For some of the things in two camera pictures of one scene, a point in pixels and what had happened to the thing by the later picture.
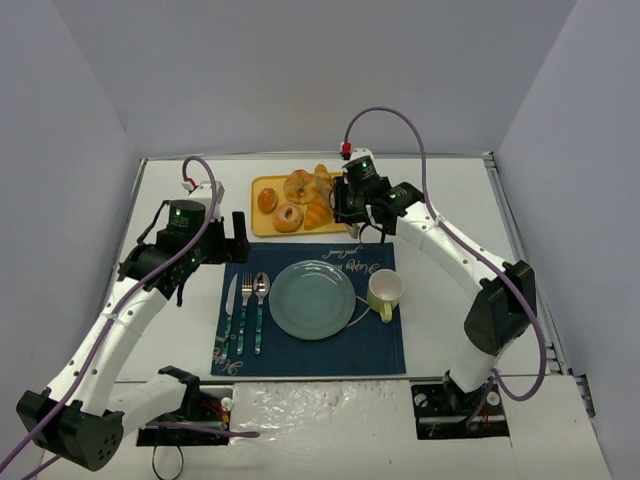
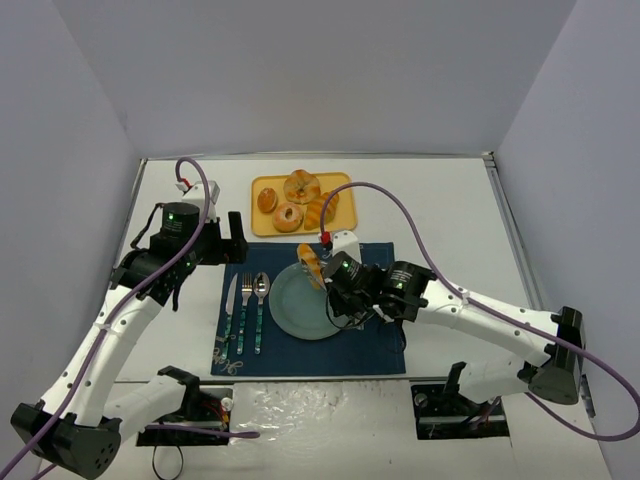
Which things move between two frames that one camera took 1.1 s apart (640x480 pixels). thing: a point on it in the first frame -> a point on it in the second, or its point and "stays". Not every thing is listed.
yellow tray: (298, 206) stays
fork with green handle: (246, 292) stays
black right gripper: (343, 201) -> (335, 292)
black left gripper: (232, 245) stays
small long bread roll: (323, 182) -> (311, 264)
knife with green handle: (229, 308) stays
